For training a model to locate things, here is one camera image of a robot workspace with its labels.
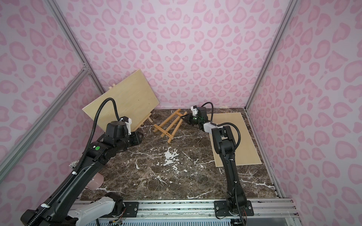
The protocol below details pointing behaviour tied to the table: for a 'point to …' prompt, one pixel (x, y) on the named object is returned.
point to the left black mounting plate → (131, 209)
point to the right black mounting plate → (221, 208)
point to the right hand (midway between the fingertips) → (183, 117)
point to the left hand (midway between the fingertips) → (142, 134)
